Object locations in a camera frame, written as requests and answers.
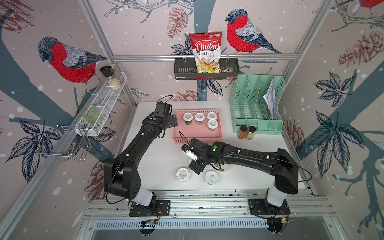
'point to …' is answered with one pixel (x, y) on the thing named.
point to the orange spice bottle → (243, 133)
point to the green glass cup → (91, 114)
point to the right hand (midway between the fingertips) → (194, 161)
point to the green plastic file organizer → (248, 107)
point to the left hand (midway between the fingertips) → (170, 117)
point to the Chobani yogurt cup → (225, 166)
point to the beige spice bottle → (250, 133)
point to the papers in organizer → (270, 97)
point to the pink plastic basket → (183, 133)
